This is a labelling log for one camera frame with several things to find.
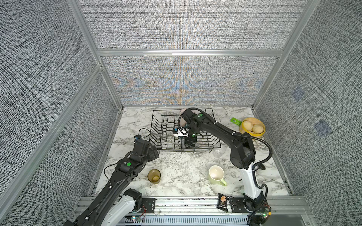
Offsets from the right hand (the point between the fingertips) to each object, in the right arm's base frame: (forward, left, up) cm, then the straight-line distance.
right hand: (187, 135), depth 89 cm
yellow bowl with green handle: (+17, -50, -7) cm, 54 cm away
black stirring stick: (-17, -45, -9) cm, 49 cm away
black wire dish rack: (+4, +17, -9) cm, 20 cm away
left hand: (-12, +19, +4) cm, 23 cm away
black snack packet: (-36, -18, -7) cm, 41 cm away
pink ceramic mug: (0, +3, +14) cm, 14 cm away
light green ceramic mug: (-22, -16, -8) cm, 29 cm away
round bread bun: (+11, -43, -4) cm, 45 cm away
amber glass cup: (-22, +20, -9) cm, 31 cm away
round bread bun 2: (+9, -50, -6) cm, 51 cm away
